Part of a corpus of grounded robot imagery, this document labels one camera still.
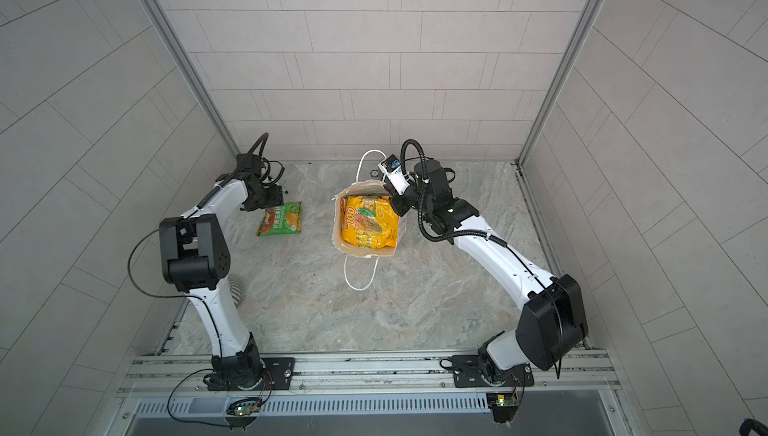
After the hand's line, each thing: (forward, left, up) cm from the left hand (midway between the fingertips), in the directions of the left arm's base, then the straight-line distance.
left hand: (280, 192), depth 99 cm
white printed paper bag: (-23, -25, +8) cm, 34 cm away
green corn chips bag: (-8, -1, -4) cm, 9 cm away
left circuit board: (-58, -6, -3) cm, 58 cm away
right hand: (-11, -36, +19) cm, 42 cm away
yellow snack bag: (-17, -32, +9) cm, 37 cm away
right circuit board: (-56, -66, -7) cm, 86 cm away
